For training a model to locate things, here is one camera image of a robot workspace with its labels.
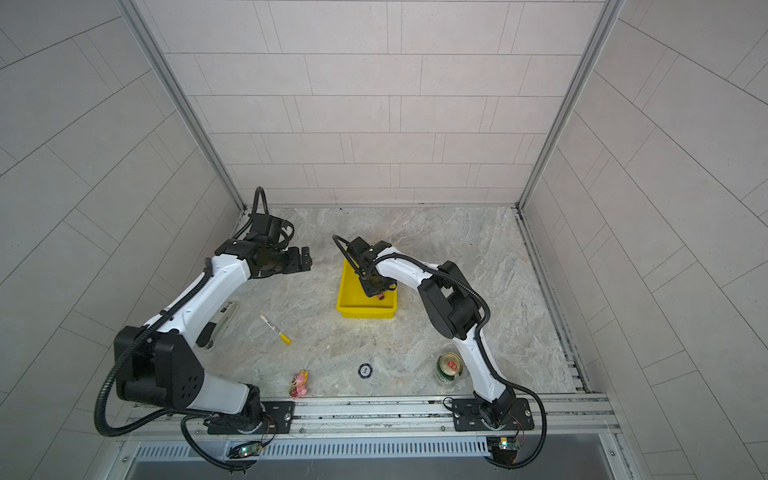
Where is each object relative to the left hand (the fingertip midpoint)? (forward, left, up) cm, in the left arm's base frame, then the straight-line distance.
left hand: (306, 257), depth 85 cm
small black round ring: (-27, -18, -14) cm, 35 cm away
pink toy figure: (-31, -2, -11) cm, 33 cm away
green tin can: (-28, -39, -3) cm, 48 cm away
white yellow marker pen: (-19, +6, -13) cm, 23 cm away
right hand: (-2, -19, -16) cm, 25 cm away
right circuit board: (-43, -51, -13) cm, 68 cm away
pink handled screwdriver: (-6, -21, -11) cm, 25 cm away
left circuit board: (-44, +6, -10) cm, 46 cm away
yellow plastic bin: (-7, -13, -14) cm, 20 cm away
